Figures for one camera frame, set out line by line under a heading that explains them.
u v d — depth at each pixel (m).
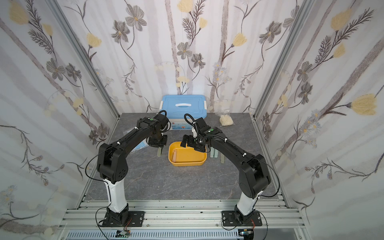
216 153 0.98
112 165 0.51
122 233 0.70
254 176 0.46
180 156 0.98
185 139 0.76
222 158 0.96
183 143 0.80
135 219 0.73
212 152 0.98
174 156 0.97
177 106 1.04
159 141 0.79
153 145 0.82
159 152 0.88
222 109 1.22
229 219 0.73
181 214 0.77
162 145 0.82
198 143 0.72
